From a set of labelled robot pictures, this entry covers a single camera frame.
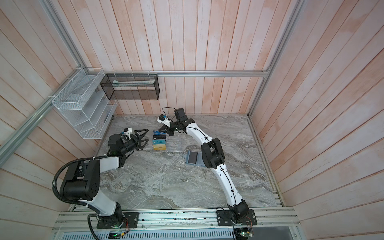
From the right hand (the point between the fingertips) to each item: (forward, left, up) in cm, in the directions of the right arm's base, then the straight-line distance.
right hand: (160, 129), depth 98 cm
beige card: (-9, 0, -8) cm, 12 cm away
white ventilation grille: (-56, -29, -11) cm, 64 cm away
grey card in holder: (-15, -22, -11) cm, 29 cm away
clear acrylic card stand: (-3, -8, -11) cm, 14 cm away
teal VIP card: (-6, +1, -5) cm, 8 cm away
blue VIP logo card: (-2, +1, 0) cm, 3 cm away
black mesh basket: (+29, +23, +13) cm, 40 cm away
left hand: (-9, +4, +5) cm, 11 cm away
